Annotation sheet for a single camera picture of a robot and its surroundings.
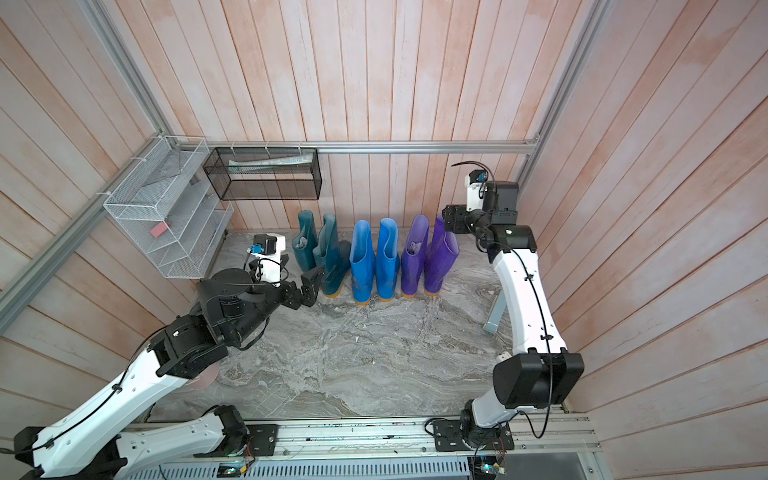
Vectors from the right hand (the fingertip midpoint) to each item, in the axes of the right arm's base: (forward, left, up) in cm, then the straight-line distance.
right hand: (456, 208), depth 77 cm
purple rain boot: (-8, +11, -11) cm, 18 cm away
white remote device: (-27, -16, -33) cm, 46 cm away
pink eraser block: (-3, +82, -5) cm, 83 cm away
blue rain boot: (-12, +25, -9) cm, 29 cm away
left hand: (-23, +35, +3) cm, 42 cm away
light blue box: (-13, -16, -31) cm, 38 cm away
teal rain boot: (-10, +33, -8) cm, 35 cm away
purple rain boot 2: (-5, +3, -11) cm, 12 cm away
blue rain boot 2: (-11, +18, -10) cm, 23 cm away
